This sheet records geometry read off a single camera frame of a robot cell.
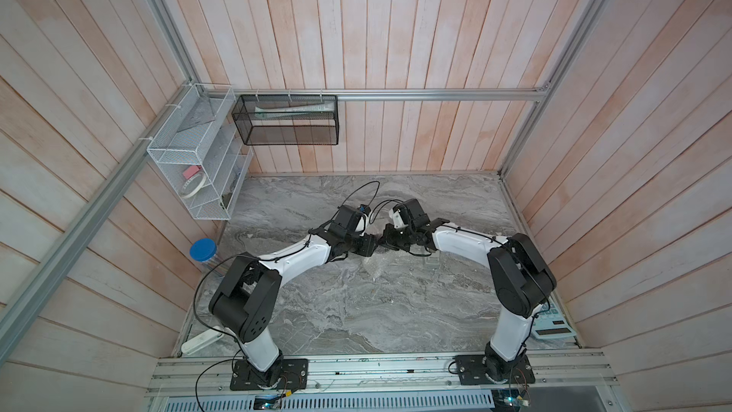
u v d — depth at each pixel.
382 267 0.84
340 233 0.70
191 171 0.82
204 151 0.74
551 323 0.80
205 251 0.75
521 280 0.50
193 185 0.81
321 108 0.90
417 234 0.72
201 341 0.76
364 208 0.82
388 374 0.75
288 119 1.04
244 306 0.46
